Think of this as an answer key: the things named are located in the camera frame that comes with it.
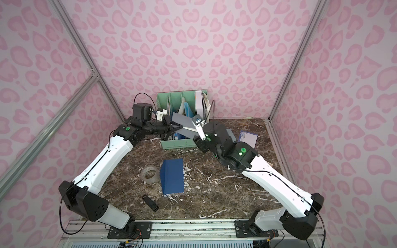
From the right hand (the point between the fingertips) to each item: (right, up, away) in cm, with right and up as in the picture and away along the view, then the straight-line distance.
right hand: (200, 132), depth 66 cm
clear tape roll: (-31, -25, +27) cm, 48 cm away
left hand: (-8, +4, +5) cm, 10 cm away
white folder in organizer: (-1, +16, +27) cm, 31 cm away
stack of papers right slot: (+3, +15, +25) cm, 29 cm away
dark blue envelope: (-17, -26, +26) cm, 41 cm away
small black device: (-27, -37, +16) cm, 48 cm away
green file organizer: (-3, +18, +27) cm, 32 cm away
